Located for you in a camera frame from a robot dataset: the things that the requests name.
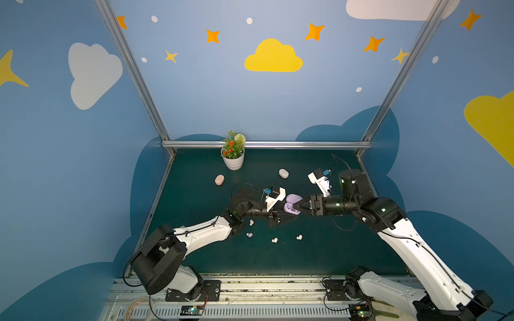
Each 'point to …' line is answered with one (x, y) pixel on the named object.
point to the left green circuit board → (191, 310)
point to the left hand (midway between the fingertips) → (297, 213)
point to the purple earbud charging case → (288, 207)
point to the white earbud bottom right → (299, 237)
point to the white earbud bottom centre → (275, 240)
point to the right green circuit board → (361, 311)
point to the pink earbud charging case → (219, 180)
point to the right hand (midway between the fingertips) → (300, 203)
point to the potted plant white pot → (233, 150)
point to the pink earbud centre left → (251, 222)
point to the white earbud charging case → (284, 173)
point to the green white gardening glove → (394, 311)
